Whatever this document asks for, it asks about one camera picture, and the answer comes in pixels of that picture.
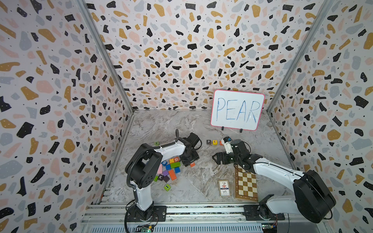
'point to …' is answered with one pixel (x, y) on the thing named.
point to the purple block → (165, 173)
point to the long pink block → (160, 169)
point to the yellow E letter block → (215, 142)
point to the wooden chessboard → (245, 186)
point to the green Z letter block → (157, 143)
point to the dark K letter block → (161, 177)
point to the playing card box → (225, 188)
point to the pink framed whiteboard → (237, 109)
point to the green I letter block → (167, 187)
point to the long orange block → (173, 175)
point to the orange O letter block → (176, 159)
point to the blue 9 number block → (164, 162)
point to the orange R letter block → (192, 164)
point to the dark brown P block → (208, 141)
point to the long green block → (177, 164)
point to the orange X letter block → (171, 160)
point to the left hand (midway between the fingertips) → (198, 160)
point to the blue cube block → (177, 170)
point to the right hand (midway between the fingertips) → (219, 155)
